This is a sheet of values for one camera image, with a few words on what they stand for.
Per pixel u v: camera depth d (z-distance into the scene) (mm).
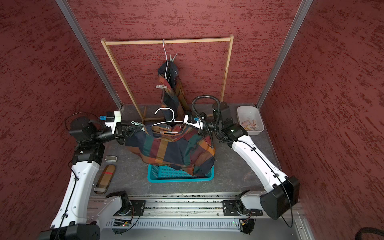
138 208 742
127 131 567
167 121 599
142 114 1102
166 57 897
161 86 690
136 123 588
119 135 541
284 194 383
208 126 595
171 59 857
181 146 697
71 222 374
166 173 856
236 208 678
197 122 550
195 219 721
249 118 1141
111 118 502
